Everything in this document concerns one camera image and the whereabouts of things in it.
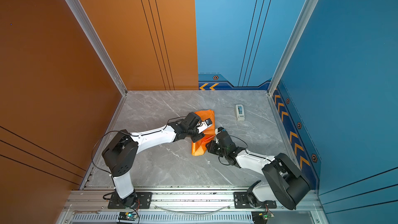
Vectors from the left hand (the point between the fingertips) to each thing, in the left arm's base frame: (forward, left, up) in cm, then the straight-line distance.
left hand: (203, 129), depth 91 cm
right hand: (-9, -2, -3) cm, 10 cm away
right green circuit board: (-41, -27, -8) cm, 50 cm away
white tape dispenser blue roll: (+15, -24, -3) cm, 29 cm away
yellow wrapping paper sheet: (-9, +3, -5) cm, 11 cm away
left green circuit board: (-42, +34, -8) cm, 55 cm away
